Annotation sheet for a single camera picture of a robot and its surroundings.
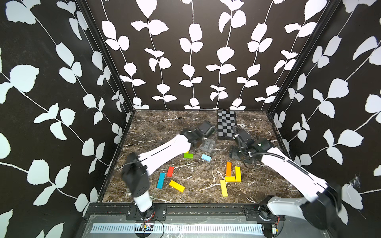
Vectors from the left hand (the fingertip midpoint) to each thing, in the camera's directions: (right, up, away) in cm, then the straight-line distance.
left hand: (204, 140), depth 81 cm
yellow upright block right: (+20, -21, +5) cm, 30 cm away
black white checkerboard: (+19, +11, +30) cm, 37 cm away
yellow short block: (+15, -24, +4) cm, 29 cm away
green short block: (-10, -12, +14) cm, 21 cm away
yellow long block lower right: (+11, -27, +1) cm, 30 cm away
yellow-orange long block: (-16, -27, +2) cm, 31 cm away
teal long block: (-25, -24, +3) cm, 35 cm away
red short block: (-20, -20, +7) cm, 29 cm away
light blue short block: (+2, -13, +12) cm, 17 cm away
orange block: (+16, -19, +9) cm, 26 cm away
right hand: (+15, -7, -1) cm, 17 cm away
